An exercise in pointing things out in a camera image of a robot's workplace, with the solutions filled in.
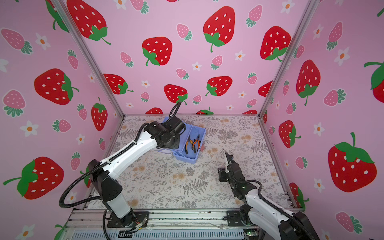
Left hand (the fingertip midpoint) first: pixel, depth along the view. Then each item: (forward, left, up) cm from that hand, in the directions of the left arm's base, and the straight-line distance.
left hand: (175, 143), depth 79 cm
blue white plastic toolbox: (+1, -1, -13) cm, 14 cm away
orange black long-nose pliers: (+15, -11, -19) cm, 27 cm away
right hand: (-7, -26, -16) cm, 31 cm away
